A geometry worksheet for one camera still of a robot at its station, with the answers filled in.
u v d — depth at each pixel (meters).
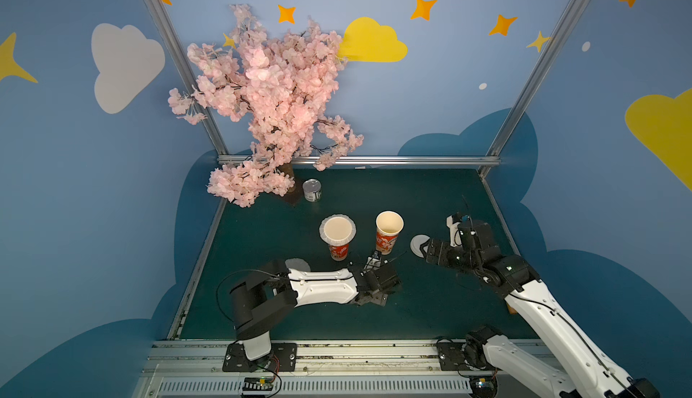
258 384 0.73
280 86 0.61
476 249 0.56
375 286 0.65
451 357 0.74
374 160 1.17
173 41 0.80
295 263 0.93
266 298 0.48
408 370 0.73
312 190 1.08
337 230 0.82
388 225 0.88
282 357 0.74
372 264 0.77
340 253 0.89
